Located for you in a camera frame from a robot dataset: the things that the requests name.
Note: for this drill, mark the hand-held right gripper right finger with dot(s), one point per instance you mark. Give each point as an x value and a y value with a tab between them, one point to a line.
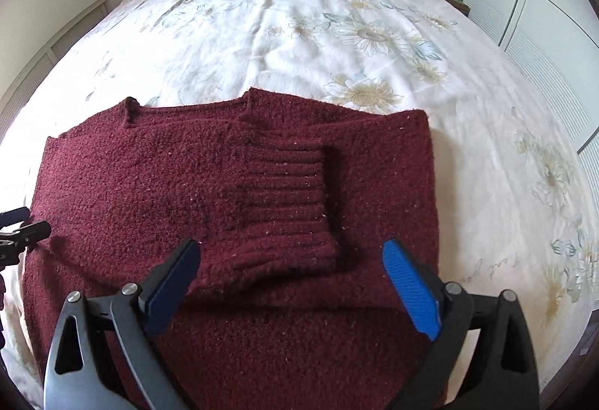
412	288

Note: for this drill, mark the white floral bed duvet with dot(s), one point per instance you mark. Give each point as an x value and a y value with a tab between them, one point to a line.
304	26

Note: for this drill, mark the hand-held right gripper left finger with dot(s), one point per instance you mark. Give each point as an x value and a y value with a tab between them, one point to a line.
173	288

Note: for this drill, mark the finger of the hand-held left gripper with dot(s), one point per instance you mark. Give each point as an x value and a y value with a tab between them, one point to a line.
32	233
13	216

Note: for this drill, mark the dark red knitted sweater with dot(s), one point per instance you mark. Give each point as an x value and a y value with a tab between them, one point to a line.
187	185

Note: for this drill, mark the white louvred wardrobe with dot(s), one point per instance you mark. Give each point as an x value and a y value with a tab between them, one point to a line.
547	17

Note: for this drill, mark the white slatted radiator cover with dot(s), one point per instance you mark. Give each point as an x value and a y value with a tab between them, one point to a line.
42	63

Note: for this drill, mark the wooden nightstand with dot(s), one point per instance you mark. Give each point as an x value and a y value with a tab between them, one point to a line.
456	3

